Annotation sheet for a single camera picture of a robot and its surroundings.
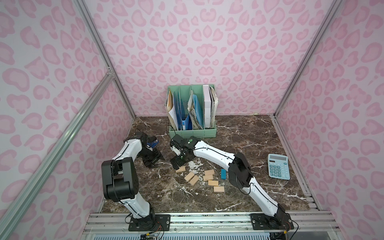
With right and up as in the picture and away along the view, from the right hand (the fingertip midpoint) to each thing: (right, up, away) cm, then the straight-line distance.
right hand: (178, 163), depth 89 cm
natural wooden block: (+6, -7, -1) cm, 10 cm away
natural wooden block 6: (+23, -13, -5) cm, 27 cm away
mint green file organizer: (+2, +46, +16) cm, 49 cm away
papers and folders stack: (+9, +29, +6) cm, 31 cm away
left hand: (-10, +3, 0) cm, 10 cm away
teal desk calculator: (+60, -2, +1) cm, 60 cm away
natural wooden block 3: (+19, -5, +1) cm, 19 cm away
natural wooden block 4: (+17, -8, -1) cm, 19 cm away
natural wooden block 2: (+9, -9, -3) cm, 13 cm away
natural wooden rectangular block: (+2, -3, +1) cm, 4 cm away
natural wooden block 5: (+20, -10, -3) cm, 23 cm away
